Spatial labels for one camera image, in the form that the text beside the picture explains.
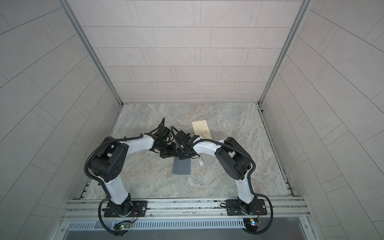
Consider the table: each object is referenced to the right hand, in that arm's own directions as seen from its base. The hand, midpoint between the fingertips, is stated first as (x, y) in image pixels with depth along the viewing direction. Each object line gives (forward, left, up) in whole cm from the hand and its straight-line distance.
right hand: (180, 158), depth 90 cm
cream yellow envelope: (+19, -14, +2) cm, 24 cm away
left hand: (+3, -1, +2) cm, 4 cm away
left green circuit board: (-32, +23, +5) cm, 40 cm away
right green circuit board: (-34, -34, 0) cm, 48 cm away
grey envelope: (-7, -1, +2) cm, 7 cm away
